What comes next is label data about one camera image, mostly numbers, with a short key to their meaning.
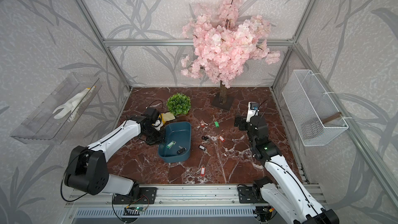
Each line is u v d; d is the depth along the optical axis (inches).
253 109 25.2
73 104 25.1
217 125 39.1
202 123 39.3
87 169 16.7
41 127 24.3
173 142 34.1
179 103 36.9
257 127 21.4
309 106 25.1
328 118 24.8
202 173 31.7
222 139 36.8
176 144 33.4
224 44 23.9
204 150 34.9
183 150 32.0
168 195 29.7
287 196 17.7
